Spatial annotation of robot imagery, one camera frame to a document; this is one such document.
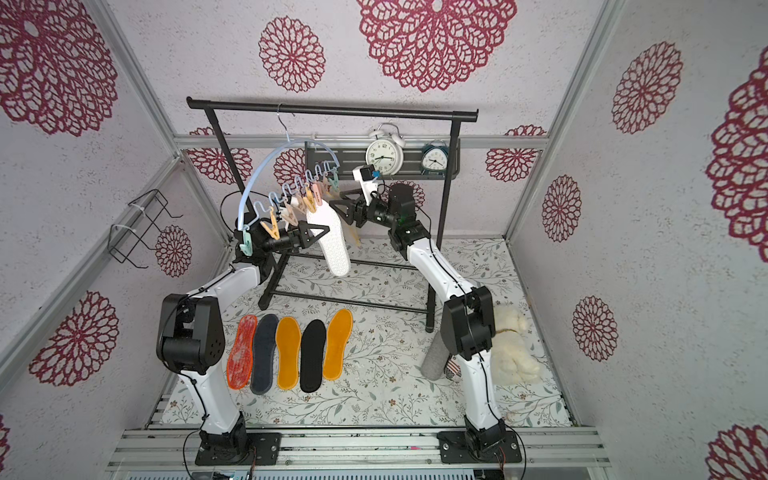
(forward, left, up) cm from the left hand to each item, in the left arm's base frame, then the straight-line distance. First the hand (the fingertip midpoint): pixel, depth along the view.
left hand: (329, 229), depth 81 cm
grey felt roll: (-26, -30, -27) cm, 47 cm away
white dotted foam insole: (-23, +7, -30) cm, 39 cm away
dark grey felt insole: (-16, +23, -30) cm, 41 cm away
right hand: (+4, -2, +8) cm, 9 cm away
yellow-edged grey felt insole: (-15, -1, -30) cm, 34 cm away
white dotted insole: (-3, -1, -2) cm, 3 cm away
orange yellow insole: (-16, +16, -30) cm, 38 cm away
